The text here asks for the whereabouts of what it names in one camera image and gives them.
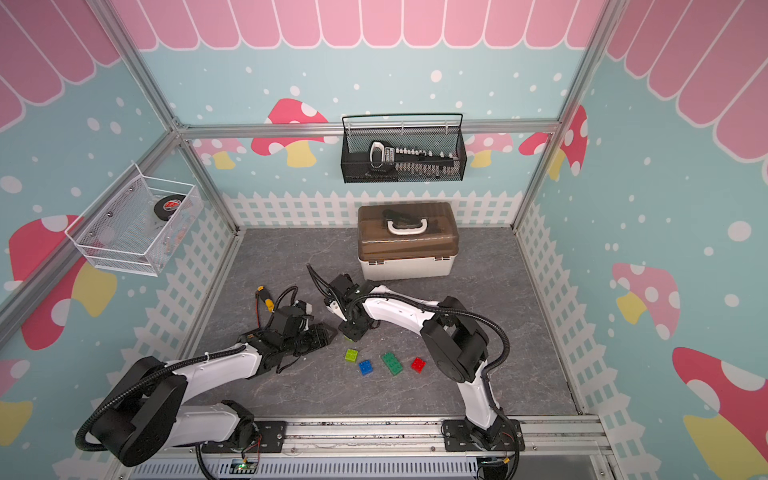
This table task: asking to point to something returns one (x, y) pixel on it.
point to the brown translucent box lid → (406, 230)
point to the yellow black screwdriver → (265, 296)
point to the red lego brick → (418, 364)
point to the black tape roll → (166, 207)
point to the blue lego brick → (365, 367)
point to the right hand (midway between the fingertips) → (355, 329)
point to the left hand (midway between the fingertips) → (331, 340)
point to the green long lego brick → (393, 363)
